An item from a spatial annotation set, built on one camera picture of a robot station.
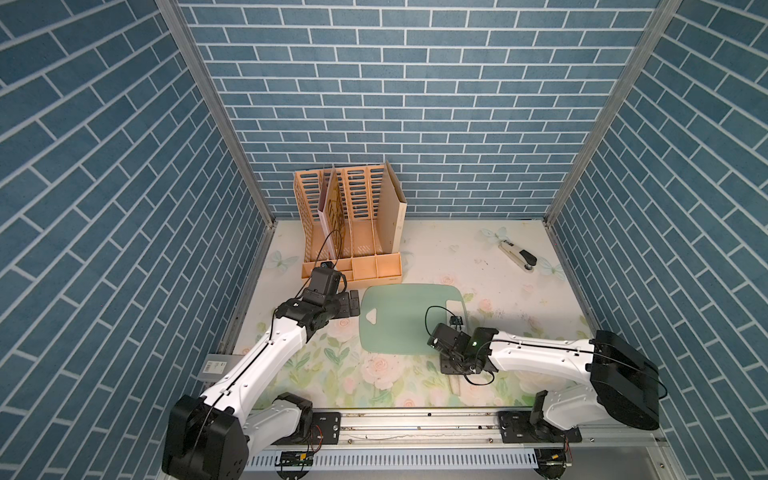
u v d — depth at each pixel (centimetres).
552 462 70
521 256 105
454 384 80
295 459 72
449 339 65
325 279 62
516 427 73
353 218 116
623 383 42
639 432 74
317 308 59
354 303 75
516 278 106
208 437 38
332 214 90
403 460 77
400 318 97
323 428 74
